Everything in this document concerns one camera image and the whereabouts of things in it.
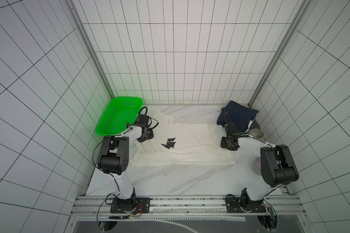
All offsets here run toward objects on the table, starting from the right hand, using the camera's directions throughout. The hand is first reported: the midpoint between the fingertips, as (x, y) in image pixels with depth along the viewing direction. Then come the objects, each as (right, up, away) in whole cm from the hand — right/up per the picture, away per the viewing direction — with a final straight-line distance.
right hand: (225, 143), depth 95 cm
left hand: (-52, +3, +2) cm, 52 cm away
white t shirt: (-30, -1, +2) cm, 30 cm away
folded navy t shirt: (+14, +19, +9) cm, 25 cm away
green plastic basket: (-80, +22, +20) cm, 85 cm away
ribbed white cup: (+24, +6, +3) cm, 25 cm away
